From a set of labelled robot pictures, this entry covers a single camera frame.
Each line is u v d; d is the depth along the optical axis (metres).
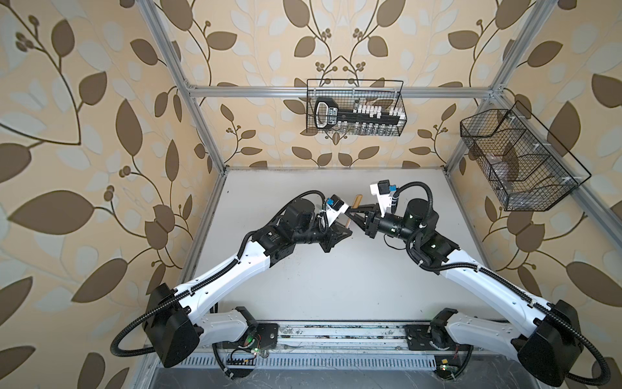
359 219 0.67
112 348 0.38
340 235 0.69
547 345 0.38
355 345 0.74
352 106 0.79
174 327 0.38
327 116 0.85
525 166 0.74
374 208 0.63
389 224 0.61
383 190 0.60
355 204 0.65
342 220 0.63
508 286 0.45
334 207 0.61
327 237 0.62
